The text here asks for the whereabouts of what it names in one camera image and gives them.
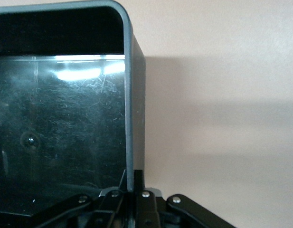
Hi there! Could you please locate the black plastic box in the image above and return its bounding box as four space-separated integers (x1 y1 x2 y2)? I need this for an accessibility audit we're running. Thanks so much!
0 0 147 218

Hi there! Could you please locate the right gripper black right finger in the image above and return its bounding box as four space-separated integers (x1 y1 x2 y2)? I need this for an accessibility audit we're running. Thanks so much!
133 170 235 228

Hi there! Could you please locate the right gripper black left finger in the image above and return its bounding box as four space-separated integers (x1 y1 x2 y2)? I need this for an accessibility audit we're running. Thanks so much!
37 170 128 228

